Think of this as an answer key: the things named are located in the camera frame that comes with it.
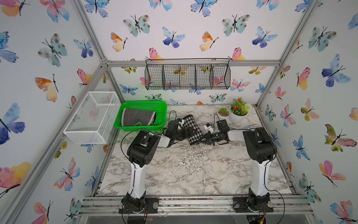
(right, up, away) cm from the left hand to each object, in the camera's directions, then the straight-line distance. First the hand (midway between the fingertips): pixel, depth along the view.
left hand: (195, 131), depth 98 cm
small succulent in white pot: (+22, +13, +7) cm, 26 cm away
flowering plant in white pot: (+31, +15, 0) cm, 34 cm away
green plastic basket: (-27, +18, +17) cm, 37 cm away
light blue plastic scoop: (+41, +2, +10) cm, 42 cm away
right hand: (+3, -6, -3) cm, 7 cm away
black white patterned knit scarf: (-3, +1, -4) cm, 5 cm away
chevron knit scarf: (-43, +10, +2) cm, 44 cm away
